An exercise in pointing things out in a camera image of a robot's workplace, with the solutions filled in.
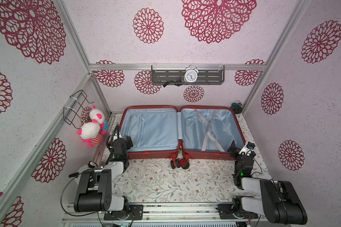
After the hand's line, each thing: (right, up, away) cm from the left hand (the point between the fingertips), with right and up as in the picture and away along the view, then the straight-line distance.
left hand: (120, 139), depth 91 cm
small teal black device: (+87, +25, +25) cm, 94 cm away
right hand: (+75, -2, -7) cm, 75 cm away
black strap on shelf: (+37, +36, +1) cm, 52 cm away
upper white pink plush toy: (-15, +14, 0) cm, 21 cm away
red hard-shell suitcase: (+40, +4, 0) cm, 40 cm away
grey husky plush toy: (-6, -11, -23) cm, 26 cm away
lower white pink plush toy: (-15, +4, -8) cm, 17 cm away
